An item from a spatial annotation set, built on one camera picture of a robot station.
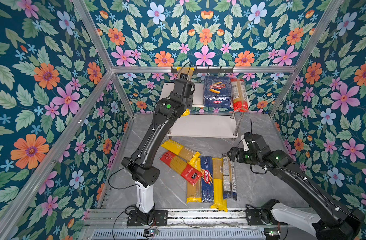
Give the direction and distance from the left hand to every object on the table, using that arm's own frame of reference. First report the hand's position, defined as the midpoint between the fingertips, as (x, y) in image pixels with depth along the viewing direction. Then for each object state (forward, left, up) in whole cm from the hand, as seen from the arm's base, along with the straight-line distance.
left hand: (187, 90), depth 70 cm
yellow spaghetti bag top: (-12, +4, -39) cm, 41 cm away
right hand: (-23, -23, -23) cm, 40 cm away
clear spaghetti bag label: (-33, -21, -40) cm, 56 cm away
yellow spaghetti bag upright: (-36, -1, -41) cm, 54 cm away
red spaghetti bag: (-26, 0, -39) cm, 47 cm away
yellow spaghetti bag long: (-41, -14, -40) cm, 59 cm away
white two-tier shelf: (+7, -21, -36) cm, 43 cm away
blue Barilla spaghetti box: (-36, -8, -39) cm, 54 cm away
